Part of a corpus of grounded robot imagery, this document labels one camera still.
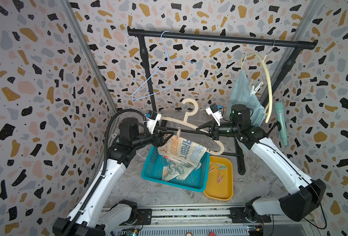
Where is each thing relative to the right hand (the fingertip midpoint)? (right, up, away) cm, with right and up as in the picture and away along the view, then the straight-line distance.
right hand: (200, 130), depth 66 cm
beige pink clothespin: (-10, -2, +4) cm, 11 cm away
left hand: (-13, 0, +1) cm, 13 cm away
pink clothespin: (+13, -29, +20) cm, 38 cm away
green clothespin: (+17, -23, +25) cm, 38 cm away
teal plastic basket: (+1, -30, +20) cm, 36 cm away
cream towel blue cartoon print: (-13, -22, +18) cm, 31 cm away
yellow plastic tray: (+14, -31, +18) cm, 38 cm away
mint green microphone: (+43, +11, +12) cm, 46 cm away
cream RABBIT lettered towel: (-7, -10, +10) cm, 16 cm away
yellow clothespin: (+9, -24, +24) cm, 36 cm away
